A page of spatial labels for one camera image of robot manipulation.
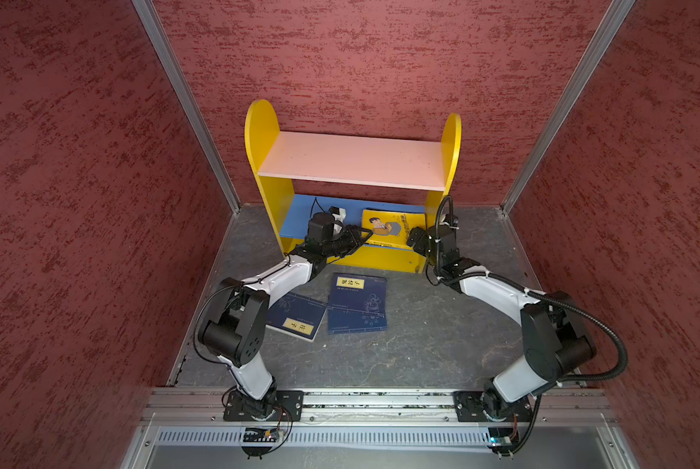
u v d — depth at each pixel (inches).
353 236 30.5
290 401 29.8
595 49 30.4
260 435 28.1
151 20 28.3
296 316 35.1
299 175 28.7
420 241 31.9
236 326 18.4
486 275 23.1
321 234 27.5
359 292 37.1
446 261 27.4
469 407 29.0
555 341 17.9
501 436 28.0
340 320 34.6
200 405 29.9
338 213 32.7
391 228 36.1
